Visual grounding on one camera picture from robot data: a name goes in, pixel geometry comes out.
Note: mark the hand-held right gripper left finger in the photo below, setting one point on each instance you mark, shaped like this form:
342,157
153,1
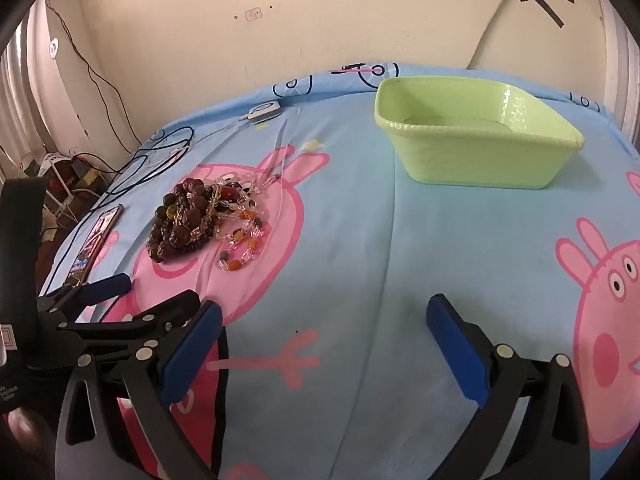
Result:
192,347

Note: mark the blue cartoon pig blanket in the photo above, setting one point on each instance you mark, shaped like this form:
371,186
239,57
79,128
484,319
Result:
350,240

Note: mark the smartphone with lit screen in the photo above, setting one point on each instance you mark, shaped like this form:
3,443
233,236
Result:
95,242

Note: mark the small white electronic device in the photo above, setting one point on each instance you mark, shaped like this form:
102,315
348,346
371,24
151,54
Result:
264,111

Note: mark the light green plastic basin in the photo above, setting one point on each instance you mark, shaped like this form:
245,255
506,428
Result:
475,160

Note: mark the small white wall hook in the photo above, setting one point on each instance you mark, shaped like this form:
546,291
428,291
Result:
54,48

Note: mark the white window frame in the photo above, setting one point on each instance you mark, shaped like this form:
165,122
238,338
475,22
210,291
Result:
622,70

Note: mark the small pale wall sticker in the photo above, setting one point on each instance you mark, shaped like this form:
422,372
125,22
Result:
253,14

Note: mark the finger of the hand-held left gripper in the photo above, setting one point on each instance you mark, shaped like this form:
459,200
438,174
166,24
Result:
150,327
110,286

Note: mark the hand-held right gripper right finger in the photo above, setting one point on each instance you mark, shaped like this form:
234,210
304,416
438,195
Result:
457,350

